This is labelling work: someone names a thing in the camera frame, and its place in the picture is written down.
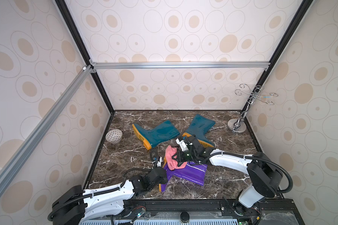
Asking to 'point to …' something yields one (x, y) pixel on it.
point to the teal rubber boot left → (164, 130)
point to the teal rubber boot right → (198, 125)
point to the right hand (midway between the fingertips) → (179, 157)
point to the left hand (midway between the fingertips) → (170, 172)
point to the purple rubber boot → (192, 171)
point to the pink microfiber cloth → (172, 163)
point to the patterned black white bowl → (114, 135)
